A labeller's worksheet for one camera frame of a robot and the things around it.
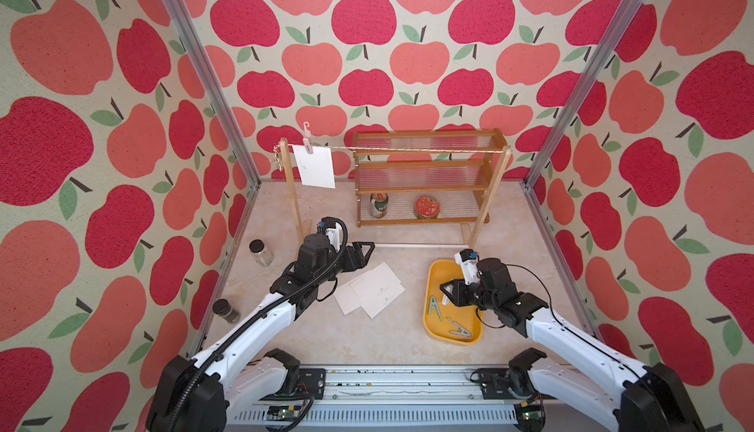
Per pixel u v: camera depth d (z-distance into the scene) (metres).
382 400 0.74
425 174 1.26
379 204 1.02
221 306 0.78
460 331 0.82
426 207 1.08
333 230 0.72
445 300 0.81
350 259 0.69
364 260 0.71
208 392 0.39
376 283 0.93
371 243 0.77
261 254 0.91
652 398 0.40
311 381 0.75
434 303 0.80
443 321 0.84
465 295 0.73
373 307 0.88
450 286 0.79
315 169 0.73
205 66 0.86
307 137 0.66
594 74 0.87
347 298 0.89
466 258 0.76
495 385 0.73
